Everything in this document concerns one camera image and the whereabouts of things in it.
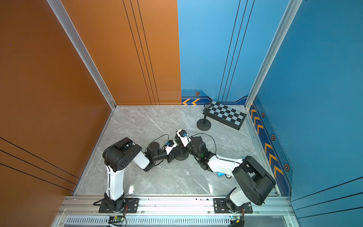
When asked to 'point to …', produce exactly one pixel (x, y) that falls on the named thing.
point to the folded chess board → (230, 117)
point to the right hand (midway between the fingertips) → (178, 138)
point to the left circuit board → (116, 219)
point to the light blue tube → (220, 174)
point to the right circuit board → (237, 221)
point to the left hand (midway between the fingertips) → (181, 149)
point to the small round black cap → (228, 177)
